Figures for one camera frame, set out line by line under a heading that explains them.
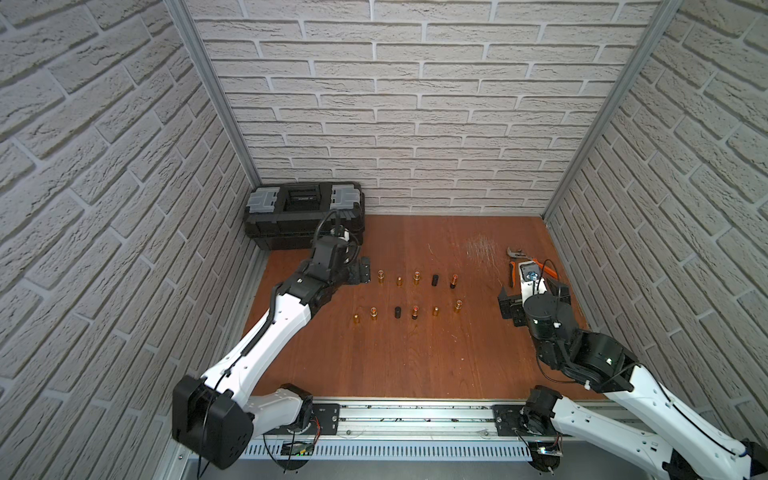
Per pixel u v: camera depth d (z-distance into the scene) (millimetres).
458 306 902
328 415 742
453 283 974
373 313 880
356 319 899
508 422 739
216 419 374
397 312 899
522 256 1065
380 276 974
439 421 762
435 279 976
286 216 994
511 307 597
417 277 972
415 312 893
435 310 911
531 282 533
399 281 978
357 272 705
